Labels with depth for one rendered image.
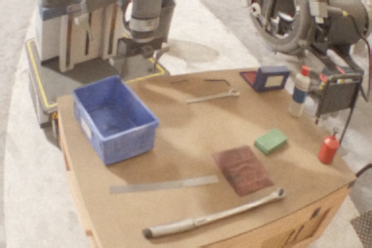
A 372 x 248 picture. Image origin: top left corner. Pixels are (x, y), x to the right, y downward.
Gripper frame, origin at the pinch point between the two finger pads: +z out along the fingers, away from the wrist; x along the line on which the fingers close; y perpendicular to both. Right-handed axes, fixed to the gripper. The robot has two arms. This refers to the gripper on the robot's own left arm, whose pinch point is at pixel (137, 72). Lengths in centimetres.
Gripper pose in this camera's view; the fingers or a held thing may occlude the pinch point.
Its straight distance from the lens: 127.8
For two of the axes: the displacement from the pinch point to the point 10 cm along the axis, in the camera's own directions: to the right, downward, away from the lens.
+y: 5.7, 5.7, -6.0
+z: -1.2, 7.7, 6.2
